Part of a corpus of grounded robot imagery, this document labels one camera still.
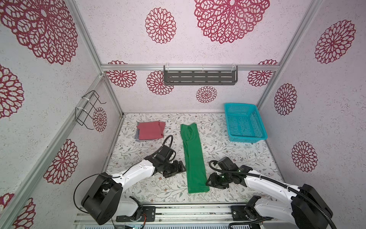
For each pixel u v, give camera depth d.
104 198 0.42
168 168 0.71
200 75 0.96
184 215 0.75
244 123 1.15
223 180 0.70
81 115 0.73
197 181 0.85
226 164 0.66
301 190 0.44
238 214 0.74
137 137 1.03
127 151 0.99
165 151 0.69
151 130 1.02
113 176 0.46
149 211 0.76
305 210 0.41
